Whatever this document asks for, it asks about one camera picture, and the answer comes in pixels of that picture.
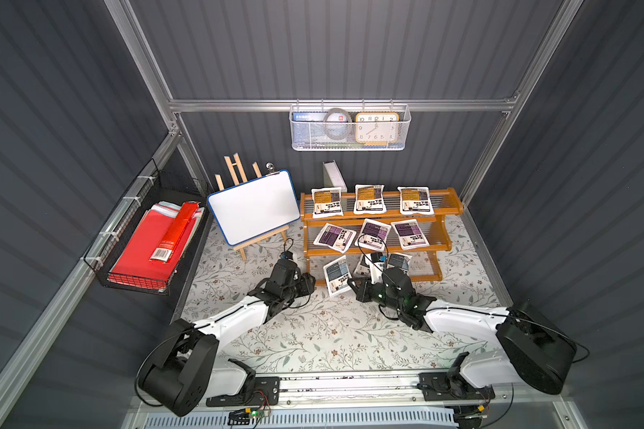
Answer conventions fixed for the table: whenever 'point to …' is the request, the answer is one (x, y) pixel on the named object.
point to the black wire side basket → (152, 187)
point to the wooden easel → (233, 173)
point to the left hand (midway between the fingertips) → (312, 281)
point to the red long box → (173, 232)
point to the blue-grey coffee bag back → (400, 260)
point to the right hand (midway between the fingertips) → (348, 285)
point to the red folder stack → (134, 265)
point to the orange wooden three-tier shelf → (358, 246)
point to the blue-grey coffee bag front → (337, 275)
